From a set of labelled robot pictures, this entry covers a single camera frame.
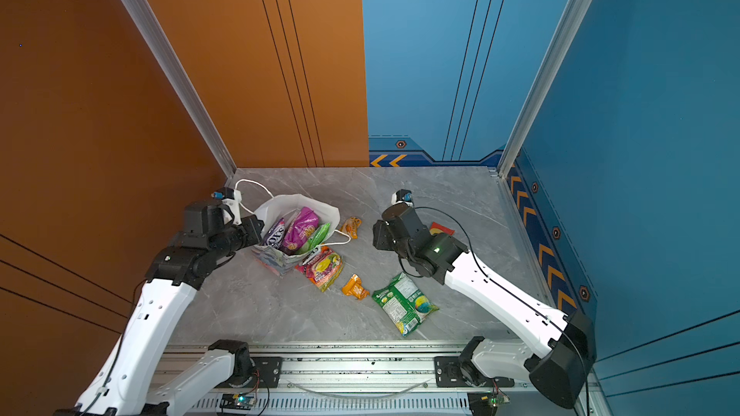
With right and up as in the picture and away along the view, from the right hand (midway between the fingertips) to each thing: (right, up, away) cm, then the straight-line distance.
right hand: (380, 229), depth 75 cm
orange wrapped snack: (-8, -19, +12) cm, 24 cm away
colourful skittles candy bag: (-18, -14, +14) cm, 26 cm away
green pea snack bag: (+7, -23, +7) cm, 25 cm away
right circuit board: (+26, -42, -5) cm, 50 cm away
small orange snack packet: (-10, -2, +24) cm, 26 cm away
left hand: (-30, +3, -1) cm, 30 cm away
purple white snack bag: (-30, -2, +8) cm, 32 cm away
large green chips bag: (-18, -4, +6) cm, 20 cm away
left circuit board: (-36, -42, -4) cm, 55 cm away
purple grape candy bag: (-24, -1, +13) cm, 27 cm away
